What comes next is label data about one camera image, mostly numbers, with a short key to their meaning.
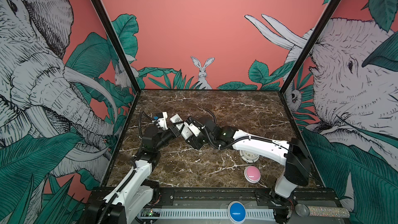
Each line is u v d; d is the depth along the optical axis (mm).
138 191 601
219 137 570
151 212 701
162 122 716
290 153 469
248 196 749
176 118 758
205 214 701
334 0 746
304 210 673
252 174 820
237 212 689
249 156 823
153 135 592
